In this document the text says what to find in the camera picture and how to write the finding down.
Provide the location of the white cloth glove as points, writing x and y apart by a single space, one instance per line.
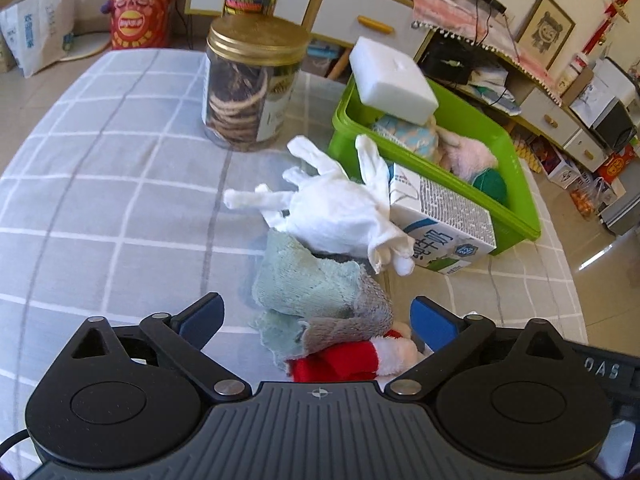
330 210
375 170

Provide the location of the folded clothes pile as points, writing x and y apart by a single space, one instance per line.
492 87

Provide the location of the red printed bag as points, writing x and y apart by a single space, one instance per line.
142 10

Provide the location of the red and white box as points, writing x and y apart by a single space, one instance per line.
555 162

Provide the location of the green yarn ball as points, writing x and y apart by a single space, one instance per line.
492 185

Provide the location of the pink tasselled cloth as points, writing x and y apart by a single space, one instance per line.
450 15

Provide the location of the wooden cabinet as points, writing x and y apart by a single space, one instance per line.
317 2

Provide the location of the bag of oranges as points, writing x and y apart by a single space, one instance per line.
590 197

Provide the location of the black bag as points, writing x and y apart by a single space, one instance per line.
447 60

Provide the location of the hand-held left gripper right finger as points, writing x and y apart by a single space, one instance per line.
432 322

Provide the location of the cookie jar with gold lid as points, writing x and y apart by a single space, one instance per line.
235 100

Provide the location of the white milk carton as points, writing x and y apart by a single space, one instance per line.
450 240

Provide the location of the white bottle with red cap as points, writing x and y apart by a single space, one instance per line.
572 75

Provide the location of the green grey sock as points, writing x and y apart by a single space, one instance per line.
310 280

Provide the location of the red hanging decoration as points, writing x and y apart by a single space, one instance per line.
612 10

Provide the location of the green plastic bin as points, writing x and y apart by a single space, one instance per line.
515 200

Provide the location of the printed tin can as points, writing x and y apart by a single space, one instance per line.
250 2

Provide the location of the red and white santa hat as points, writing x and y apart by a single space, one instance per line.
340 362

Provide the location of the white appliance box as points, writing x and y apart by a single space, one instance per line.
617 82

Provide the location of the framed cartoon drawing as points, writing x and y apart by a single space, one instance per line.
545 30

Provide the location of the blue patterned cloth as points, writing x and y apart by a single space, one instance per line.
410 137

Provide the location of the pink plush toy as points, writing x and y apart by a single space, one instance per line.
470 152

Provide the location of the row of yellow bottles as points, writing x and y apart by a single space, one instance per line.
527 155

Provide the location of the white foam block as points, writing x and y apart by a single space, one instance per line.
390 80

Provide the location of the white paper bag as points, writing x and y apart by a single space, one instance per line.
35 30

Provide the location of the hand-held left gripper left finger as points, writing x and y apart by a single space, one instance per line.
202 317

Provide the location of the red gift box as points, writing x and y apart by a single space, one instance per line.
620 165

